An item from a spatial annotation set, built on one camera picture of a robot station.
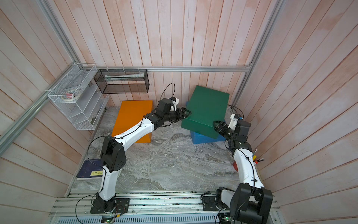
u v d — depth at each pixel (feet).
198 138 2.94
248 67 3.04
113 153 1.70
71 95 2.44
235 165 1.79
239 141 1.97
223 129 2.35
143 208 2.40
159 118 2.18
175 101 2.66
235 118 2.40
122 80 3.18
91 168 2.82
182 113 2.50
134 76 2.93
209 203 2.40
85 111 2.56
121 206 2.40
